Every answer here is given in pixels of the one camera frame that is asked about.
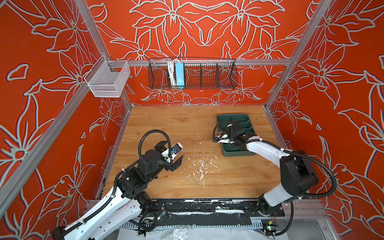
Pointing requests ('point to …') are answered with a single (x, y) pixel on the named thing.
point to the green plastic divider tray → (229, 149)
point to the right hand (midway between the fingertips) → (227, 131)
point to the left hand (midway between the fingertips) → (173, 146)
